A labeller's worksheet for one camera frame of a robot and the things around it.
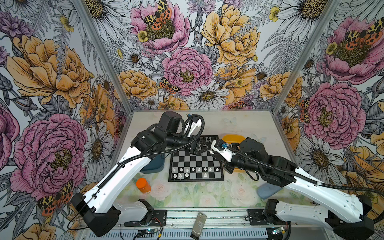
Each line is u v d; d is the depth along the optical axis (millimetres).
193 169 875
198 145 542
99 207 373
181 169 873
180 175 851
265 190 781
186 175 853
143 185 749
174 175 852
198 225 688
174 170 874
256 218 733
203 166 885
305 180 416
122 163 411
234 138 1127
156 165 856
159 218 733
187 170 873
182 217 761
